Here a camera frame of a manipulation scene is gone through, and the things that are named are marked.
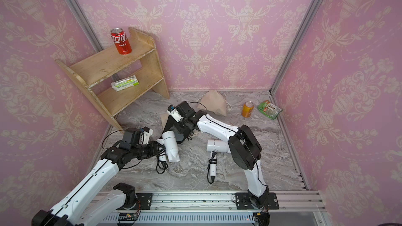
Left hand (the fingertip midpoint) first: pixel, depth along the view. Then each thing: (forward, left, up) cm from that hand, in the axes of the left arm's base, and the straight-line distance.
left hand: (164, 149), depth 79 cm
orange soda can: (+29, -48, -3) cm, 56 cm away
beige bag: (+28, +7, -12) cm, 32 cm away
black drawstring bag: (+8, -7, +2) cm, 11 cm away
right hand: (+15, -5, 0) cm, 16 cm away
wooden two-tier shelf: (+34, +31, +16) cm, 49 cm away
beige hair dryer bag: (+39, -26, -6) cm, 47 cm away
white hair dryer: (+1, -2, 0) cm, 2 cm away
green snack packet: (+34, -66, -9) cm, 75 cm away
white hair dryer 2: (+5, -26, -6) cm, 27 cm away
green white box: (+35, +27, +13) cm, 46 cm away
